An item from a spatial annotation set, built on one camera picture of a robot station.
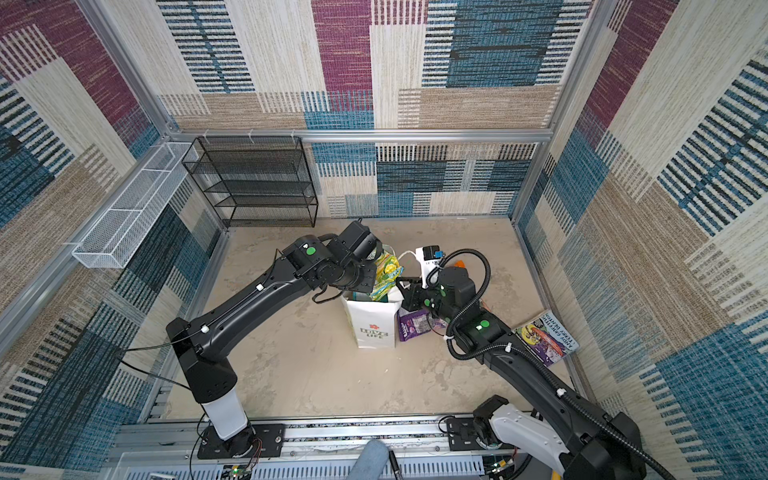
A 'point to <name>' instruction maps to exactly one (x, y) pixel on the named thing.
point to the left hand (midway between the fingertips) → (372, 276)
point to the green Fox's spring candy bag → (387, 272)
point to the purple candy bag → (417, 322)
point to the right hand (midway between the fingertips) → (395, 286)
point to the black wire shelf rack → (256, 181)
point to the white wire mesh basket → (112, 242)
